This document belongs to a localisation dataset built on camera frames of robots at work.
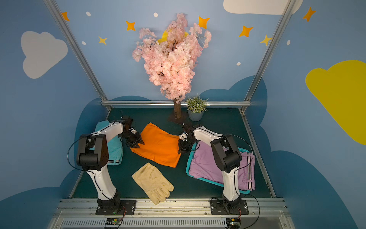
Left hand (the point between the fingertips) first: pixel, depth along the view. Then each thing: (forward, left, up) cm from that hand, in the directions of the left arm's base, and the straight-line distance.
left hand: (141, 142), depth 97 cm
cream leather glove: (-28, -15, -2) cm, 32 cm away
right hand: (-6, -28, 0) cm, 28 cm away
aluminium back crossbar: (+33, -17, +7) cm, 38 cm away
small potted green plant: (+24, -38, +13) cm, 46 cm away
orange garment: (-2, -13, -1) cm, 13 cm away
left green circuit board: (-44, +6, -4) cm, 45 cm away
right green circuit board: (-43, -56, -4) cm, 71 cm away
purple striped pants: (-17, -41, +4) cm, 45 cm away
